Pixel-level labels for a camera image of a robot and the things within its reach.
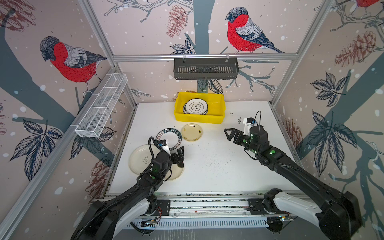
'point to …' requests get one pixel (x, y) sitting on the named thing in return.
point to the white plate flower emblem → (196, 106)
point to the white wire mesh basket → (100, 105)
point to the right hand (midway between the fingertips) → (228, 133)
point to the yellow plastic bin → (215, 113)
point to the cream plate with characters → (191, 132)
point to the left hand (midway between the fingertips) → (177, 148)
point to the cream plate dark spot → (177, 172)
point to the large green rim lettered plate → (174, 137)
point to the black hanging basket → (206, 69)
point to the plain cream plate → (140, 157)
